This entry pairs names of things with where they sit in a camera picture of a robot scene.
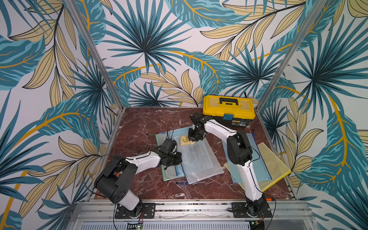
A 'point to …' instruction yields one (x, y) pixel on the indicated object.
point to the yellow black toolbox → (233, 110)
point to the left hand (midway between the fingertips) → (182, 162)
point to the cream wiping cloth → (184, 141)
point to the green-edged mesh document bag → (168, 171)
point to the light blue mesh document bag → (178, 169)
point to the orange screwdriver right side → (269, 199)
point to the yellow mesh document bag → (277, 169)
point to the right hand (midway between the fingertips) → (190, 138)
